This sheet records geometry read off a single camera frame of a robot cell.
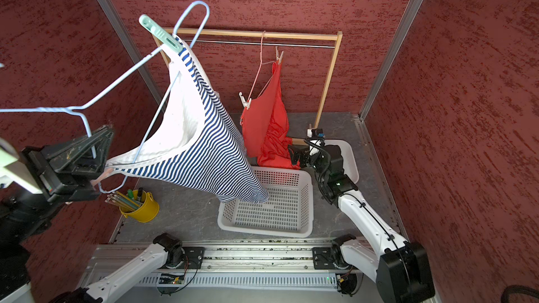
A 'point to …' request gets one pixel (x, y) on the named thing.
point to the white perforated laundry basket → (288, 212)
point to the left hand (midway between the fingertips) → (114, 133)
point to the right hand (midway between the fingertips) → (296, 147)
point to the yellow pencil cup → (147, 212)
